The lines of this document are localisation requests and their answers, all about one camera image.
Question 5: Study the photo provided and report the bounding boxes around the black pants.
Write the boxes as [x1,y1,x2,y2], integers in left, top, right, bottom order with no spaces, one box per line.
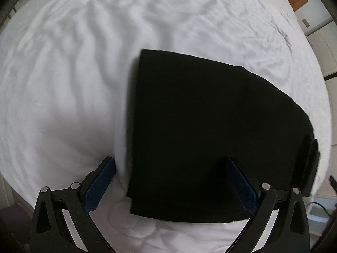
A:
[126,49,320,223]

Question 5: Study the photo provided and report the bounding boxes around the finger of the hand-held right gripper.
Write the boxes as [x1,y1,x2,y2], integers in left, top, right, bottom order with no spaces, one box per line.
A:
[300,134,321,197]

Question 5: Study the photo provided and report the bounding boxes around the black cable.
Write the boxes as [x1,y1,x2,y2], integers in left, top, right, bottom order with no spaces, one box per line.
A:
[310,175,337,218]

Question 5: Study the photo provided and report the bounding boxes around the white duvet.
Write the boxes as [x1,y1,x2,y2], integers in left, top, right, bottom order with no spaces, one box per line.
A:
[0,0,332,253]

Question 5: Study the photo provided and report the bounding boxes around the white cabinet doors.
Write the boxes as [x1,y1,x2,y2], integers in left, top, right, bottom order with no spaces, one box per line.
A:
[307,18,337,77]

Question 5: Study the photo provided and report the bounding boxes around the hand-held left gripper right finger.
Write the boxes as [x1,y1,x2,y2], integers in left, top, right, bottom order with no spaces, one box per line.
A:
[225,157,310,253]

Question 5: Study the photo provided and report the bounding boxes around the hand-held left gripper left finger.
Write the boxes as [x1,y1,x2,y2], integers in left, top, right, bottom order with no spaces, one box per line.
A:
[29,157,117,253]

